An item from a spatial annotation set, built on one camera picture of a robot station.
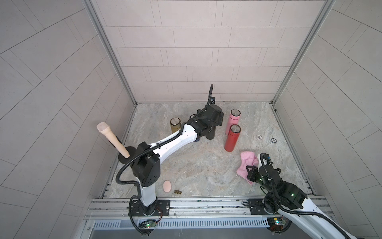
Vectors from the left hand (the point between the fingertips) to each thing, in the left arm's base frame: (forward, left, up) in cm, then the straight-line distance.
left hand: (215, 112), depth 83 cm
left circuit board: (-50, +32, -20) cm, 62 cm away
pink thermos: (-2, -11, -3) cm, 11 cm away
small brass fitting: (-36, +20, -21) cm, 46 cm away
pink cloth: (-22, -17, -12) cm, 30 cm away
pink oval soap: (-34, +25, -20) cm, 47 cm away
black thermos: (-3, +1, -19) cm, 19 cm away
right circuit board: (-49, -27, -22) cm, 60 cm away
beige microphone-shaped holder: (-16, +53, +6) cm, 56 cm away
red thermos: (-12, -9, -5) cm, 16 cm away
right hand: (-26, -15, -17) cm, 34 cm away
